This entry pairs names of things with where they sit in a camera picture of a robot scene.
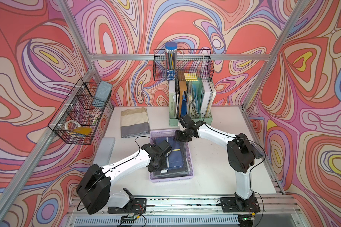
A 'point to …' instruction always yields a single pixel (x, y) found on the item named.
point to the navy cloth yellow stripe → (175, 159)
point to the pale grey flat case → (103, 151)
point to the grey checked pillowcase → (177, 172)
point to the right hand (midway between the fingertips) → (177, 142)
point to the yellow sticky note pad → (190, 77)
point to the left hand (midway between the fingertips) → (164, 168)
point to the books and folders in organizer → (195, 98)
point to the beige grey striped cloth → (134, 122)
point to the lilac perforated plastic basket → (161, 133)
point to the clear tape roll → (66, 126)
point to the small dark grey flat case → (257, 152)
